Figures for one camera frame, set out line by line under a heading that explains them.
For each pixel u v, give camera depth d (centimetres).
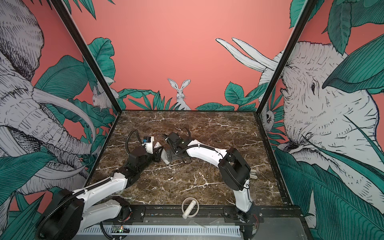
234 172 48
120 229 70
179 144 65
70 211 41
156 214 75
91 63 90
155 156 75
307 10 70
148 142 73
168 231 70
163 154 84
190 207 74
